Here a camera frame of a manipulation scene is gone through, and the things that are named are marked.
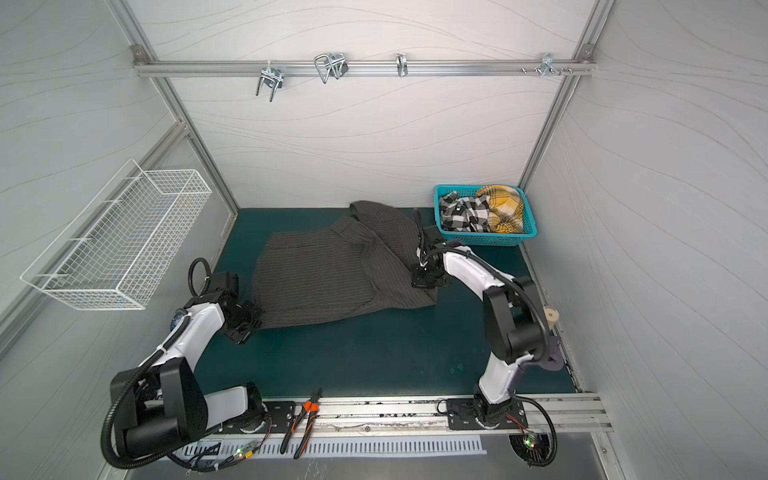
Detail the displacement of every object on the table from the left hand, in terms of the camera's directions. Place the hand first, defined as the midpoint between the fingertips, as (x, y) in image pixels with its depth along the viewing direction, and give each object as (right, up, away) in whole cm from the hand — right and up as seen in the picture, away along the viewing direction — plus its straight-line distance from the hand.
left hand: (266, 317), depth 87 cm
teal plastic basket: (+69, +23, +17) cm, 75 cm away
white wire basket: (-27, +20, -20) cm, 39 cm away
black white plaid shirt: (+64, +32, +20) cm, 75 cm away
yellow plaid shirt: (+78, +34, +18) cm, 87 cm away
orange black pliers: (+17, -20, -12) cm, 29 cm away
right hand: (+47, +11, +6) cm, 49 cm away
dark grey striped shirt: (+22, +13, +18) cm, 31 cm away
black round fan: (+72, -28, -15) cm, 79 cm away
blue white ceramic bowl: (-26, -1, -2) cm, 26 cm away
